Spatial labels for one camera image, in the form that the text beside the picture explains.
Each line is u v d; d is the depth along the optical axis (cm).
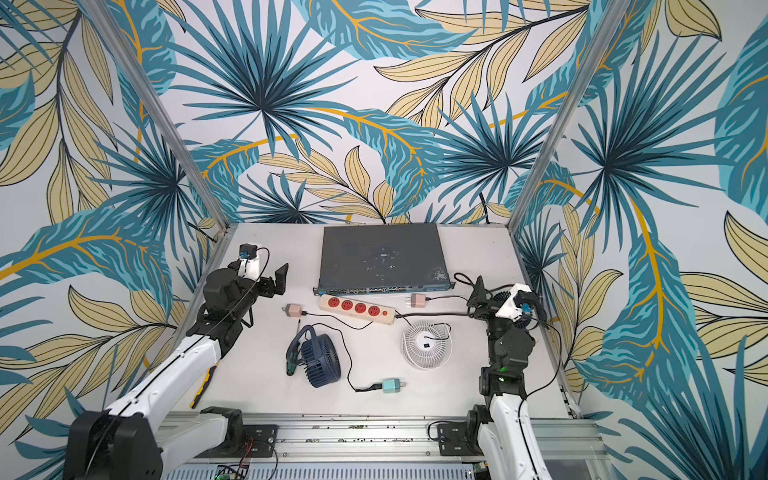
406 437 75
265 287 71
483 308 67
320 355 74
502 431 53
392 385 80
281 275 78
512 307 62
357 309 95
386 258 106
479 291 76
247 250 68
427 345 84
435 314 95
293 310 93
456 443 73
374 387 80
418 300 97
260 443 73
